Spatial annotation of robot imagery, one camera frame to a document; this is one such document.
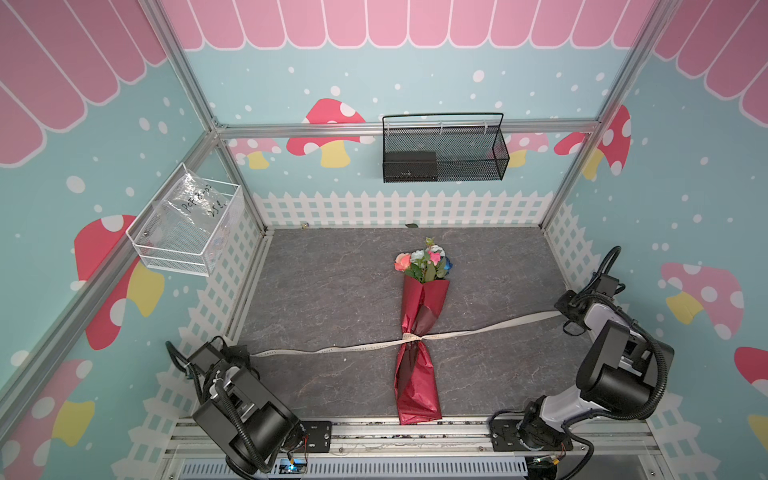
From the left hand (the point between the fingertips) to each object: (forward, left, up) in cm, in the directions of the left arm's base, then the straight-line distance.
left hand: (248, 350), depth 88 cm
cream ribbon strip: (+4, -46, +2) cm, 46 cm away
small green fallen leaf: (+56, -49, -3) cm, 75 cm away
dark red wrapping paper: (-11, -49, +3) cm, 51 cm away
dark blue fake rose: (+31, -62, +3) cm, 69 cm away
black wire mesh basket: (+54, -58, +34) cm, 86 cm away
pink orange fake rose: (+32, -45, +3) cm, 56 cm away
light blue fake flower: (+27, -53, +4) cm, 59 cm away
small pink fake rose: (+32, -56, +6) cm, 65 cm away
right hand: (+15, -96, +5) cm, 98 cm away
